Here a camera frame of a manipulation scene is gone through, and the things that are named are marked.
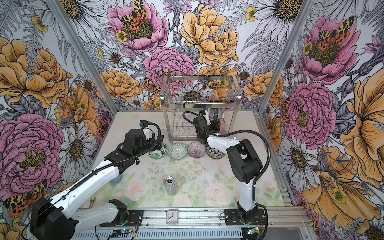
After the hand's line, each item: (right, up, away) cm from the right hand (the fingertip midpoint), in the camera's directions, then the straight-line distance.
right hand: (217, 125), depth 95 cm
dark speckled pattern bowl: (-1, -18, +2) cm, 18 cm away
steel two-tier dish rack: (-24, +23, +20) cm, 39 cm away
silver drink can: (-25, -28, -23) cm, 45 cm away
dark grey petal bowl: (+2, +8, +10) cm, 13 cm away
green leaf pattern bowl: (-37, -18, +2) cm, 41 cm away
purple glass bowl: (-13, -16, +3) cm, 21 cm away
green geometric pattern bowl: (-25, -17, +2) cm, 30 cm away
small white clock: (-25, -44, -21) cm, 55 cm away
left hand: (-35, -8, -14) cm, 39 cm away
